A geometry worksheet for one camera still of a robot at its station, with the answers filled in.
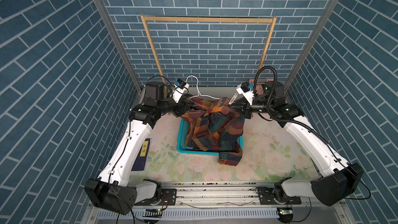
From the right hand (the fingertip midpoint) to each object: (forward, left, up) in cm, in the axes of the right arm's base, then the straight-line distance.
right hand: (232, 105), depth 69 cm
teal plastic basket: (-10, +24, -27) cm, 38 cm away
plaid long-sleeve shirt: (+1, +7, -20) cm, 21 cm away
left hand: (+1, +18, 0) cm, 18 cm away
